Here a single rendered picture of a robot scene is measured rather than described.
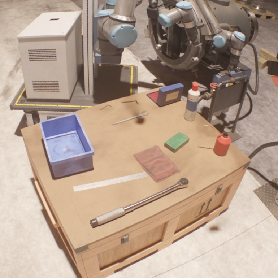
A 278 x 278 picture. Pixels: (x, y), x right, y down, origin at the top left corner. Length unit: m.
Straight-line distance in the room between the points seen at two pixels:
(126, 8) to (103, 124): 0.64
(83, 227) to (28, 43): 1.23
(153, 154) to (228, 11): 1.84
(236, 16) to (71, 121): 2.00
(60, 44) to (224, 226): 1.53
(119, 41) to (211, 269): 1.34
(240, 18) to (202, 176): 1.93
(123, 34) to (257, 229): 1.41
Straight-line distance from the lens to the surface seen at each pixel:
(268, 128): 2.69
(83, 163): 1.26
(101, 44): 1.74
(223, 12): 2.76
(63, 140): 1.47
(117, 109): 1.66
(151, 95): 1.80
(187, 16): 1.72
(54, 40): 1.82
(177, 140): 1.45
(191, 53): 2.41
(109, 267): 1.43
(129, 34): 1.53
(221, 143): 1.42
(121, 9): 1.52
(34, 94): 2.06
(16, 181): 1.98
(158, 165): 1.32
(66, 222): 1.15
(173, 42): 2.56
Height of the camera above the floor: 1.44
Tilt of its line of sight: 40 degrees down
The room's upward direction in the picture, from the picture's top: 3 degrees clockwise
